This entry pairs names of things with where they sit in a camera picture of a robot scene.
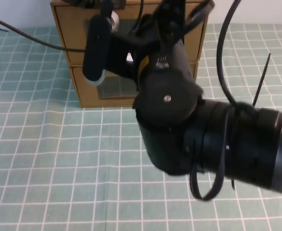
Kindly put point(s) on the black cable tie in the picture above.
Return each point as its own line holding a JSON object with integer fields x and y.
{"x": 261, "y": 80}

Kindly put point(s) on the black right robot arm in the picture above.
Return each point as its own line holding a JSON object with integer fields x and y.
{"x": 183, "y": 132}

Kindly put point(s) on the cyan checkered tablecloth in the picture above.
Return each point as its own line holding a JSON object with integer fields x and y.
{"x": 64, "y": 168}

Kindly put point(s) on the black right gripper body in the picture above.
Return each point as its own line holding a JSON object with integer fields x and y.
{"x": 155, "y": 37}

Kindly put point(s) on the brown shoebox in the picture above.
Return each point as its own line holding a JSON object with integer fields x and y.
{"x": 72, "y": 21}
{"x": 85, "y": 96}

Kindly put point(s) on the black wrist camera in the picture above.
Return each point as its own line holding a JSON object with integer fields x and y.
{"x": 100, "y": 28}

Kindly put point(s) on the white box handle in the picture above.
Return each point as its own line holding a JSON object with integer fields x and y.
{"x": 129, "y": 58}

